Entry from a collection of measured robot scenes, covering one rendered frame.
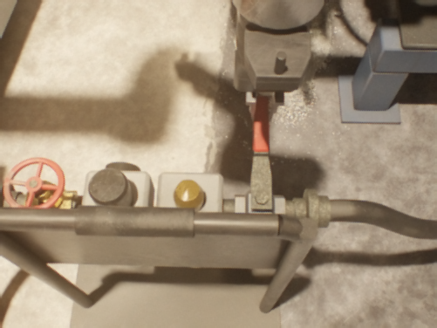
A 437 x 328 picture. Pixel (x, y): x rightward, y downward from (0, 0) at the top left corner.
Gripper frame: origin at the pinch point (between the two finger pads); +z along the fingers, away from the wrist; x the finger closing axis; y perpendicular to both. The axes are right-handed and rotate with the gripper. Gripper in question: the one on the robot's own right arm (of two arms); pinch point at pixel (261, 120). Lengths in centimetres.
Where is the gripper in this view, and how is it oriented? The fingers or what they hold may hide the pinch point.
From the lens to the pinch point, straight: 66.9
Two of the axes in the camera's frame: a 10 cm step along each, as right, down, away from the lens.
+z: 0.0, 4.1, 9.1
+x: -10.0, -0.2, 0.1
